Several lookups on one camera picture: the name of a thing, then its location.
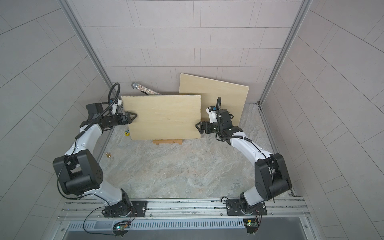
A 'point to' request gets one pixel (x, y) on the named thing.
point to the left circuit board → (120, 228)
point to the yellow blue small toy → (127, 132)
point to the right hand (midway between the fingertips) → (202, 124)
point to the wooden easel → (175, 141)
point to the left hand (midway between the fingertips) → (132, 113)
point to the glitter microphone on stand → (147, 91)
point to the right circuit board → (251, 224)
